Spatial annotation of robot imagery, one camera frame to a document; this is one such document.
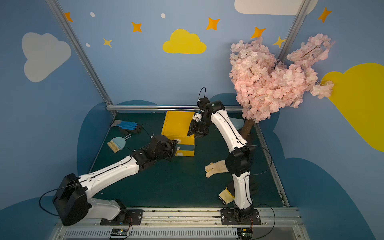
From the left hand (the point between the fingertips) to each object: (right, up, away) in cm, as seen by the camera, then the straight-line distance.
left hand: (180, 140), depth 80 cm
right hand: (+7, +3, +2) cm, 8 cm away
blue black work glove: (-44, +7, +31) cm, 54 cm away
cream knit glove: (+22, -18, +11) cm, 31 cm away
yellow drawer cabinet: (-3, +8, +5) cm, 10 cm away
